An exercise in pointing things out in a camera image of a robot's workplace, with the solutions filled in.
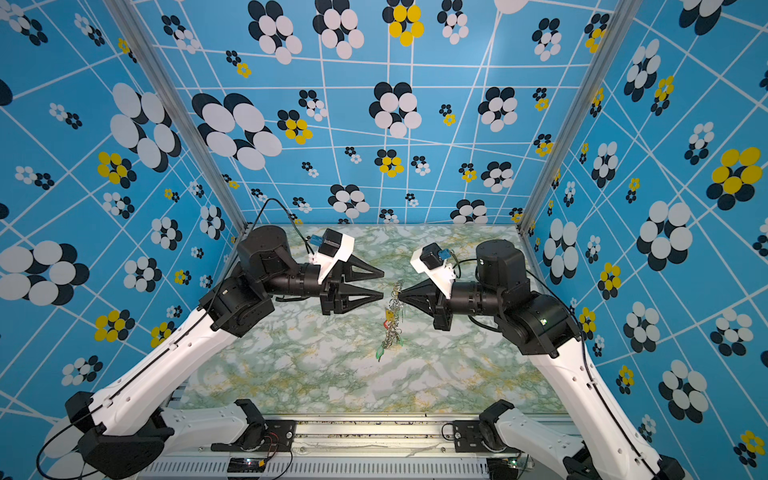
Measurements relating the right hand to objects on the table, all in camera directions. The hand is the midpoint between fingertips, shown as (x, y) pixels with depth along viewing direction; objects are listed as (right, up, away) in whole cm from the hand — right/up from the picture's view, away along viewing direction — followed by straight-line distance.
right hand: (405, 294), depth 57 cm
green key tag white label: (-5, -15, +10) cm, 19 cm away
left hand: (-4, +3, -6) cm, 7 cm away
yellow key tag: (-3, -4, 0) cm, 5 cm away
